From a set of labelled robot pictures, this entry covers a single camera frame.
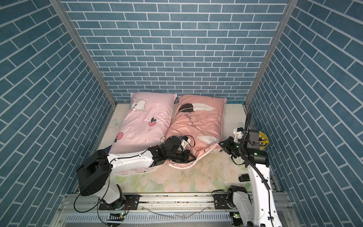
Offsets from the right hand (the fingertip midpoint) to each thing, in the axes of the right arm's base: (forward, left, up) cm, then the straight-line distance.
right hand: (221, 143), depth 74 cm
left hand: (-8, +11, -8) cm, 16 cm away
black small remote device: (-11, -15, -17) cm, 25 cm away
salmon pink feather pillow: (+25, +12, -13) cm, 31 cm away
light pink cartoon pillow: (+16, +48, -9) cm, 51 cm away
